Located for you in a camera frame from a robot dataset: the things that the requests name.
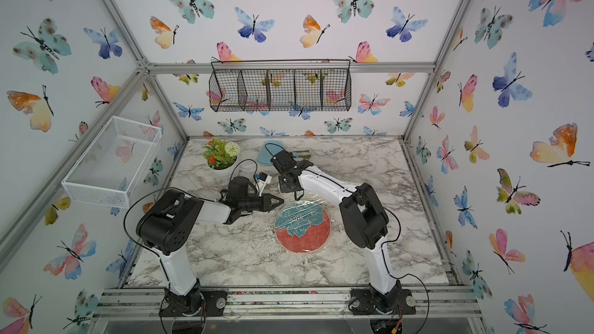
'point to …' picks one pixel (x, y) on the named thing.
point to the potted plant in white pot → (222, 156)
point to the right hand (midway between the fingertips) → (292, 182)
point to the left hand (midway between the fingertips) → (285, 199)
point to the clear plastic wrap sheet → (315, 197)
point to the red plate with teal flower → (302, 227)
